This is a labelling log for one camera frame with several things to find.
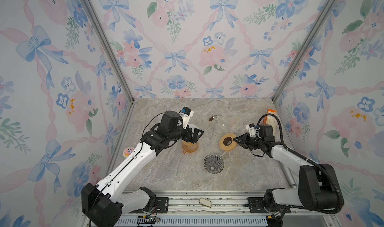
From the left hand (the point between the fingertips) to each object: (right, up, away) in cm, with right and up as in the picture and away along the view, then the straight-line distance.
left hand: (196, 128), depth 73 cm
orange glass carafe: (-4, -12, +16) cm, 20 cm away
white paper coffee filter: (-2, 0, +13) cm, 13 cm away
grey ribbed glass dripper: (+10, -21, +11) cm, 26 cm away
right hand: (+22, -8, +15) cm, 28 cm away
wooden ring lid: (+19, -11, +18) cm, 28 cm away
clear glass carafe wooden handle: (+11, +4, +30) cm, 32 cm away
